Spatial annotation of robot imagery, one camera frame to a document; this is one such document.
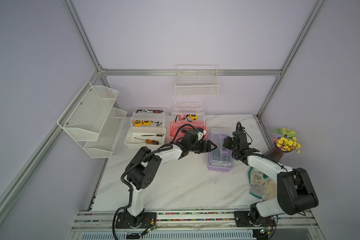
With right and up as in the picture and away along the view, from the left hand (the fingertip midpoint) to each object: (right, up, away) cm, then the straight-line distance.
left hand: (212, 148), depth 88 cm
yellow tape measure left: (-50, +16, +17) cm, 55 cm away
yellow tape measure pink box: (-10, +20, +20) cm, 30 cm away
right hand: (+12, +3, +6) cm, 13 cm away
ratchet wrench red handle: (-46, +25, +20) cm, 56 cm away
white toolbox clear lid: (-44, +12, +18) cm, 49 cm away
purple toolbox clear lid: (+5, -5, -1) cm, 7 cm away
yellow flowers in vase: (+35, +4, -14) cm, 38 cm away
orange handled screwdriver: (-38, +3, +14) cm, 41 cm away
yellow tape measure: (-42, +16, +17) cm, 48 cm away
